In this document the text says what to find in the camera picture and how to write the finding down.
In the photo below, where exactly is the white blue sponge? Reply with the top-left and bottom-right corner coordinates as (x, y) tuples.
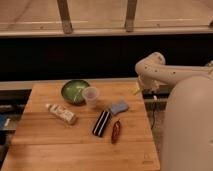
(109, 101), (129, 116)

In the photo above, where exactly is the black white striped block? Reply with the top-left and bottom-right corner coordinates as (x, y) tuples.
(92, 110), (111, 137)

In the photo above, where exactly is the clear plastic cup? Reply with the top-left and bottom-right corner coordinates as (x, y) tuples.
(82, 86), (99, 108)

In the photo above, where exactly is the green ceramic bowl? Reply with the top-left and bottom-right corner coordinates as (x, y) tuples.
(61, 80), (90, 105)

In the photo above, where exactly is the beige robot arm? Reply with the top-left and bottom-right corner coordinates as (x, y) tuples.
(135, 52), (213, 171)

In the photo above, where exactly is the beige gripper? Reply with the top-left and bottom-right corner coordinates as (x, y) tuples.
(133, 76), (159, 95)

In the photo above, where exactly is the white tube bottle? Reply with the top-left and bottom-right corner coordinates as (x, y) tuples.
(46, 104), (77, 125)

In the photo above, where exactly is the red brown chili pepper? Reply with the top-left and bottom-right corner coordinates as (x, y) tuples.
(111, 120), (121, 144)

